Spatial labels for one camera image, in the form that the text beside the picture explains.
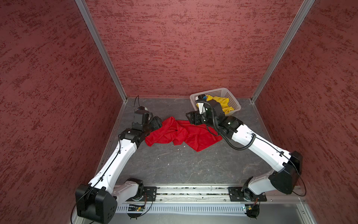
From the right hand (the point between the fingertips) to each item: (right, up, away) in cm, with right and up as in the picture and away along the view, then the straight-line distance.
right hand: (189, 117), depth 74 cm
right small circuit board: (+31, -48, -3) cm, 57 cm away
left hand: (-19, -5, +6) cm, 20 cm away
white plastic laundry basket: (+31, +19, +41) cm, 54 cm away
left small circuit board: (-29, -49, -3) cm, 57 cm away
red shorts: (+7, -14, +20) cm, 26 cm away
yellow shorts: (+29, +10, +35) cm, 47 cm away
